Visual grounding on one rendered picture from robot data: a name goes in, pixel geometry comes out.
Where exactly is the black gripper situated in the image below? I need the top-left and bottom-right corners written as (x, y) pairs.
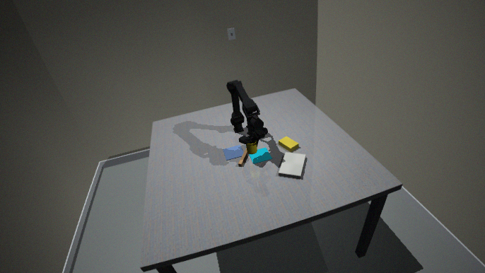
top-left (239, 125), bottom-right (259, 145)

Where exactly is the tan wooden flat bar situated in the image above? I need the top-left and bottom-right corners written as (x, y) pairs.
top-left (238, 148), bottom-right (248, 167)

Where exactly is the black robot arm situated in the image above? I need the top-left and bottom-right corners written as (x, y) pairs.
top-left (226, 80), bottom-right (267, 139)

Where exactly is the yellow cup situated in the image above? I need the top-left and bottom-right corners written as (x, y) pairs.
top-left (246, 140), bottom-right (257, 154)

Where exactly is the yellow block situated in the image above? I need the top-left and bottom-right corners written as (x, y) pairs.
top-left (279, 136), bottom-right (298, 152)

